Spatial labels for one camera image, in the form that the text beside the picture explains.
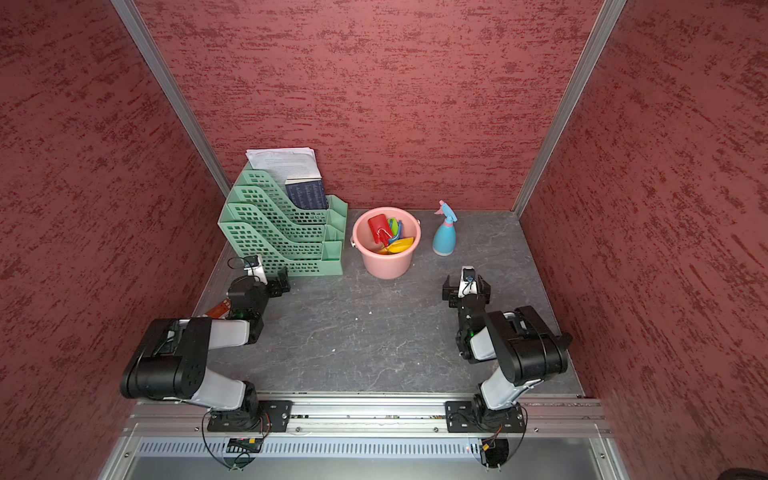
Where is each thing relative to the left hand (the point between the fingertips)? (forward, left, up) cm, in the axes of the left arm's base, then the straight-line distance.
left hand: (272, 273), depth 93 cm
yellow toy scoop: (+8, -40, +5) cm, 42 cm away
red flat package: (-10, +16, -6) cm, 20 cm away
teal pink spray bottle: (+16, -57, -2) cm, 59 cm away
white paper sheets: (+34, -1, +17) cm, 38 cm away
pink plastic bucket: (+4, -35, -1) cm, 35 cm away
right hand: (-1, -62, 0) cm, 62 cm away
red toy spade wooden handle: (+15, -34, +5) cm, 38 cm away
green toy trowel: (+17, -39, +5) cm, 43 cm away
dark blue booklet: (+31, -7, +5) cm, 32 cm away
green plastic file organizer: (+11, +3, +13) cm, 18 cm away
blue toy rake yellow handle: (+15, -41, +3) cm, 44 cm away
